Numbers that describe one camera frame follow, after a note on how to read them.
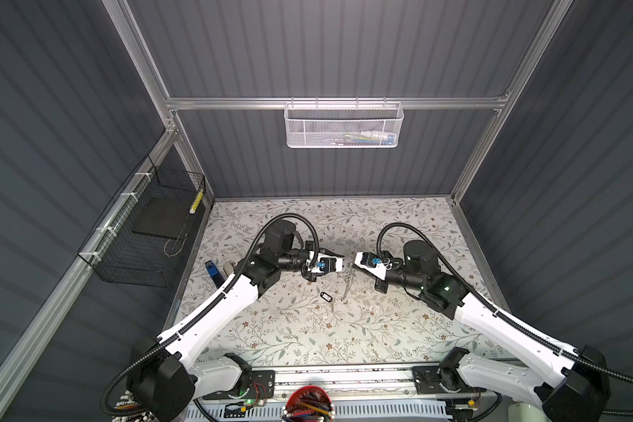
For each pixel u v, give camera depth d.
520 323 0.46
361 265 0.60
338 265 0.57
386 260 0.59
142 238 0.73
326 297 0.91
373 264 0.59
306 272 0.61
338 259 0.58
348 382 0.75
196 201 0.82
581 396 0.38
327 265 0.56
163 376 0.38
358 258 0.61
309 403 0.66
